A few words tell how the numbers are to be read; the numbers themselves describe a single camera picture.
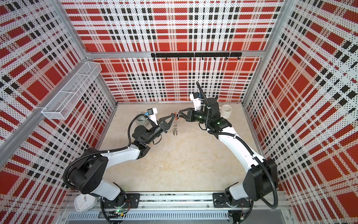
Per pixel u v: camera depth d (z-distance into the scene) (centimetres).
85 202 71
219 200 73
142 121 70
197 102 67
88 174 44
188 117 65
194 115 65
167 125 72
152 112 69
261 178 40
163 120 71
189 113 69
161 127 68
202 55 89
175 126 73
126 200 73
